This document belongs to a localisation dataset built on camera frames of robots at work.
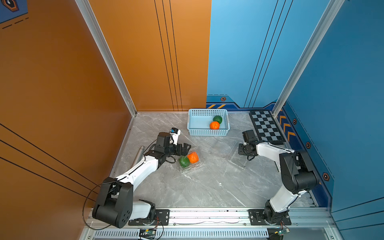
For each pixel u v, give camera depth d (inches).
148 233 28.1
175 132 30.4
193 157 34.8
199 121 45.2
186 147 30.6
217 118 43.0
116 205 16.3
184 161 35.4
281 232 27.4
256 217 28.5
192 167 33.3
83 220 17.2
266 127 41.7
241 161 36.9
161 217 29.0
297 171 18.8
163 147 26.4
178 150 29.9
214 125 40.9
